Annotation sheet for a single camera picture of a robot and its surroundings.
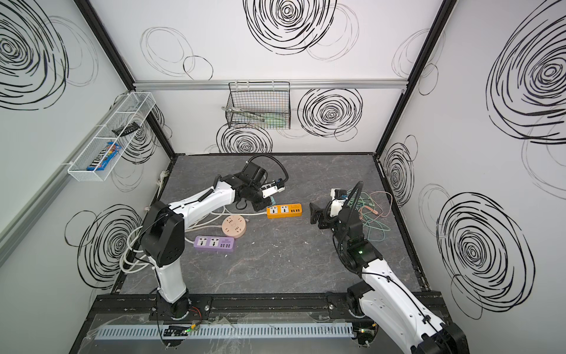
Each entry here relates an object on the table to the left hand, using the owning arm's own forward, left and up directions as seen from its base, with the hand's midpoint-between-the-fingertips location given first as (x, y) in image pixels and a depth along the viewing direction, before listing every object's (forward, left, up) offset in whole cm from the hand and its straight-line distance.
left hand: (270, 198), depth 90 cm
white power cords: (-25, +54, -10) cm, 60 cm away
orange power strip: (-2, -6, -8) cm, 10 cm away
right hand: (-7, -20, +9) cm, 23 cm away
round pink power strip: (-9, +15, -8) cm, 19 cm away
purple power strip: (-17, +22, -8) cm, 28 cm away
